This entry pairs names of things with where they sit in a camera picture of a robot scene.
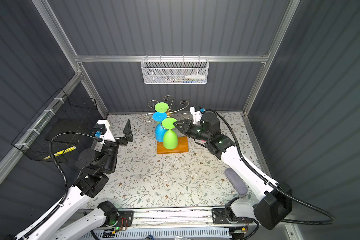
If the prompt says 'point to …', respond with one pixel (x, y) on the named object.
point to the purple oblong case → (235, 180)
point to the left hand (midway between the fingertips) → (116, 121)
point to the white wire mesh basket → (175, 70)
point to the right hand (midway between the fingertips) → (175, 126)
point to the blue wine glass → (158, 117)
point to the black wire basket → (63, 113)
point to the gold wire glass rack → (182, 145)
